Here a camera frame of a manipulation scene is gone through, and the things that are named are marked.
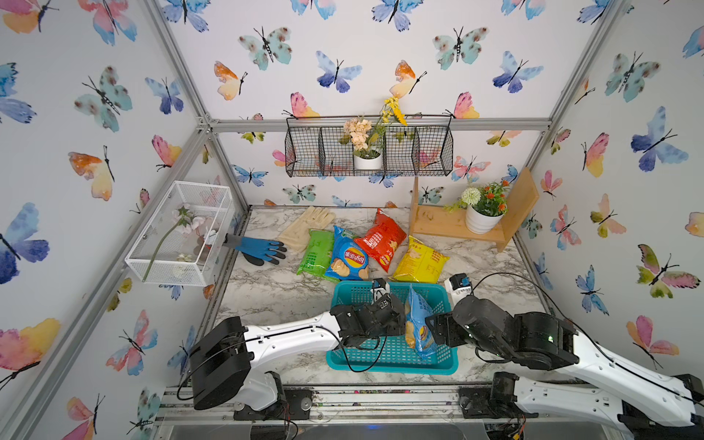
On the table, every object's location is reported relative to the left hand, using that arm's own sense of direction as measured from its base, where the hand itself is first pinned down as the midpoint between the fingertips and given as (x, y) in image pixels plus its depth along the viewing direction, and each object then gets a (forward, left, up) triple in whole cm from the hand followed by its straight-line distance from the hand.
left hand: (405, 321), depth 77 cm
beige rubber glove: (+42, +37, -11) cm, 57 cm away
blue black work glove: (+33, +52, -10) cm, 62 cm away
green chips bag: (+26, +27, -4) cm, 38 cm away
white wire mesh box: (+15, +58, +18) cm, 63 cm away
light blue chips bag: (-6, -2, +6) cm, 9 cm away
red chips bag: (+32, +4, -2) cm, 32 cm away
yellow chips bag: (+23, -9, -5) cm, 25 cm away
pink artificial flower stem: (+21, +59, +20) cm, 66 cm away
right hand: (-4, -6, +11) cm, 13 cm away
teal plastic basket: (-6, +2, -12) cm, 13 cm away
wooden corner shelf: (+41, -17, -5) cm, 45 cm away
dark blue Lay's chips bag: (+24, +15, -4) cm, 28 cm away
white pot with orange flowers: (+38, -32, +5) cm, 50 cm away
